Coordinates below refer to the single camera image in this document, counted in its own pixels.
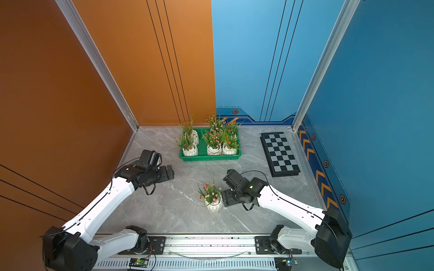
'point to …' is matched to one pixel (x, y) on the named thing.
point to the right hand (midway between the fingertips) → (230, 197)
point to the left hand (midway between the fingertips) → (167, 172)
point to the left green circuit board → (139, 262)
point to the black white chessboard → (280, 157)
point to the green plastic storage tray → (205, 144)
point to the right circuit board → (285, 263)
